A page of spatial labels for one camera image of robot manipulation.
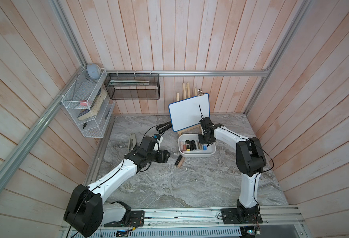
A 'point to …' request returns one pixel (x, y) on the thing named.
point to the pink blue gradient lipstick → (205, 147)
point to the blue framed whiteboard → (189, 112)
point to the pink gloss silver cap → (184, 145)
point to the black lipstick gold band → (178, 160)
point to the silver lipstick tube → (197, 142)
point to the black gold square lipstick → (188, 146)
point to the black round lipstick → (194, 145)
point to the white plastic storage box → (211, 149)
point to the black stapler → (163, 127)
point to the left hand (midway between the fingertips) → (164, 156)
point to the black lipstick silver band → (191, 146)
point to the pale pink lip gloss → (181, 146)
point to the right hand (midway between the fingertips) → (203, 139)
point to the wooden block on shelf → (85, 114)
